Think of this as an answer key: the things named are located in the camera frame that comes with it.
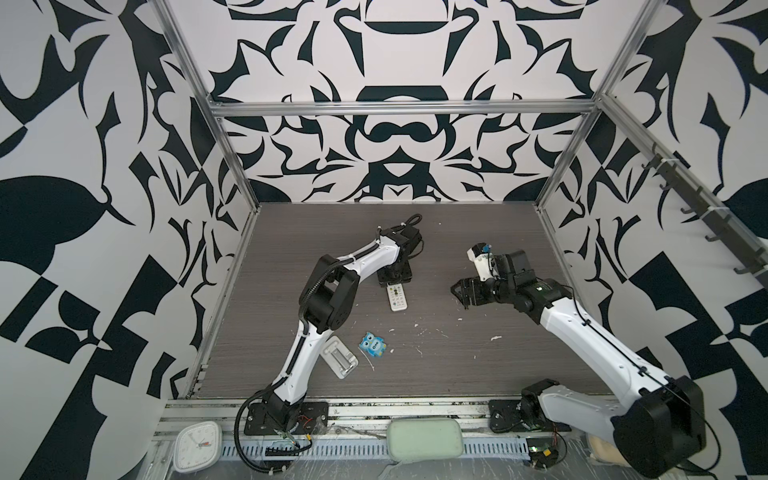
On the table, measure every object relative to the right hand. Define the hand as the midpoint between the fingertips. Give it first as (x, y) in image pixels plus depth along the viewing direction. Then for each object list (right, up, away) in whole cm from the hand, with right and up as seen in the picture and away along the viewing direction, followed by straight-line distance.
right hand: (465, 284), depth 81 cm
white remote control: (-18, -6, +12) cm, 22 cm away
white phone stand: (-34, -20, +2) cm, 40 cm away
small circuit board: (+16, -38, -10) cm, 42 cm away
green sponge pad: (-15, -33, -12) cm, 38 cm away
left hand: (-16, 0, +17) cm, 23 cm away
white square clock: (-63, -34, -13) cm, 73 cm away
